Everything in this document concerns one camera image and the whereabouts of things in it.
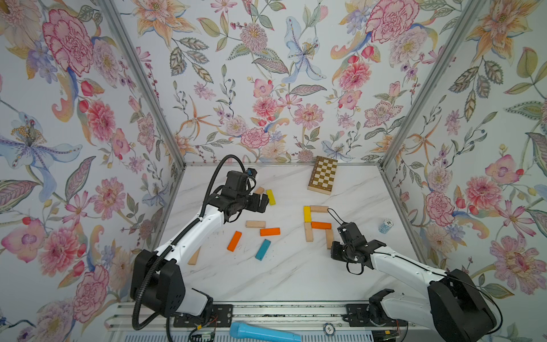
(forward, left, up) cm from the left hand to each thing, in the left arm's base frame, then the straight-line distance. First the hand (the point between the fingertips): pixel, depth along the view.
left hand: (262, 196), depth 83 cm
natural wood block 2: (-5, -20, -19) cm, 29 cm away
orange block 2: (-5, -3, -20) cm, 21 cm away
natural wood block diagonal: (-9, -29, -19) cm, 36 cm away
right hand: (-14, -29, -19) cm, 37 cm away
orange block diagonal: (-10, +12, -20) cm, 25 cm away
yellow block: (+14, -4, -20) cm, 25 cm away
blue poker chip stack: (-6, -52, -14) cm, 54 cm away
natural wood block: (+18, +2, -20) cm, 27 cm away
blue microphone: (-42, +5, -15) cm, 45 cm away
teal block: (-14, 0, -20) cm, 24 cm away
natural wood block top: (+6, -27, -20) cm, 34 cm away
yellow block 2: (+3, -21, -20) cm, 29 cm away
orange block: (-3, -26, -18) cm, 32 cm away
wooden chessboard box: (+26, -31, -18) cm, 44 cm away
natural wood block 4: (-18, +28, -19) cm, 38 cm away
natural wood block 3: (-1, +6, -20) cm, 21 cm away
